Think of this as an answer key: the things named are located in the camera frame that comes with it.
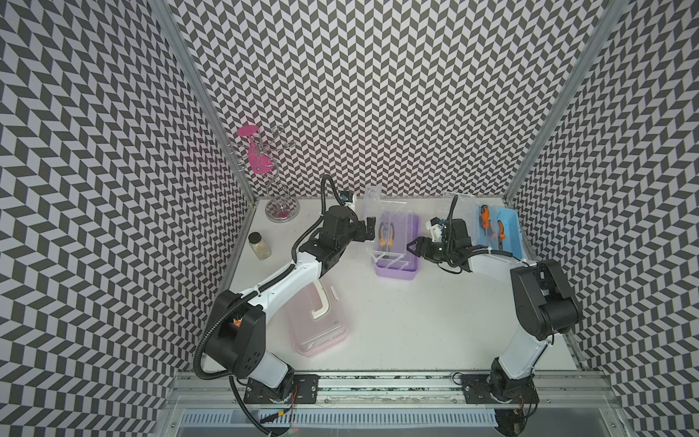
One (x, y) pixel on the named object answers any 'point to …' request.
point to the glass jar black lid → (258, 246)
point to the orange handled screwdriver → (485, 218)
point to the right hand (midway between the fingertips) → (411, 252)
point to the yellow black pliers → (386, 234)
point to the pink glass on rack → (259, 162)
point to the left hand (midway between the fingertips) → (362, 219)
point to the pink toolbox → (317, 319)
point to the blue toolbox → (512, 243)
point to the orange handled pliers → (501, 235)
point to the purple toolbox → (399, 238)
